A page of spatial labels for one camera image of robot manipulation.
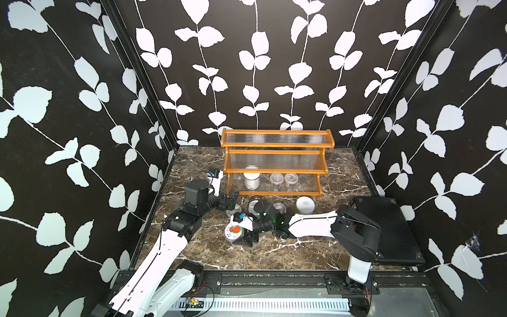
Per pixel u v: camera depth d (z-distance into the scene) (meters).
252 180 0.94
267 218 0.67
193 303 0.71
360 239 0.47
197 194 0.54
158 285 0.45
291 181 0.96
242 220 0.70
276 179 0.97
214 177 0.65
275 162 1.17
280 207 0.90
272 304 0.70
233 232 0.78
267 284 0.75
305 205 0.86
